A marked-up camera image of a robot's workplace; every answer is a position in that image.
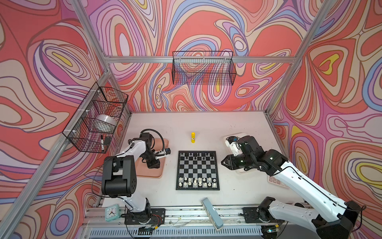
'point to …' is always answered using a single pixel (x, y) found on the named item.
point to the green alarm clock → (112, 212)
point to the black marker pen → (102, 143)
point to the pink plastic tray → (142, 169)
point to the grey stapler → (213, 215)
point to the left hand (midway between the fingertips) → (156, 161)
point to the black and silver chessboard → (197, 170)
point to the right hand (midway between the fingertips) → (225, 166)
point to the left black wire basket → (92, 127)
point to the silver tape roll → (105, 121)
